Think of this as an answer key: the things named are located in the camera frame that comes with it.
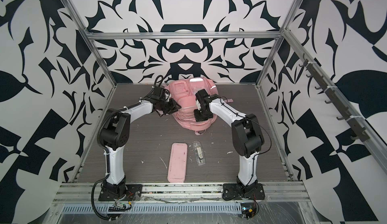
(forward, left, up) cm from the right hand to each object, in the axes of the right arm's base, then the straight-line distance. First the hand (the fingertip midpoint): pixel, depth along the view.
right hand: (198, 117), depth 92 cm
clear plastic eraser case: (-19, 0, -7) cm, 20 cm away
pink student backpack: (+23, +10, -2) cm, 25 cm away
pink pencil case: (-25, +12, -5) cm, 28 cm away
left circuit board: (-43, +39, -9) cm, 59 cm away
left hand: (+9, +10, +1) cm, 14 cm away
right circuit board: (-45, -22, -9) cm, 51 cm away
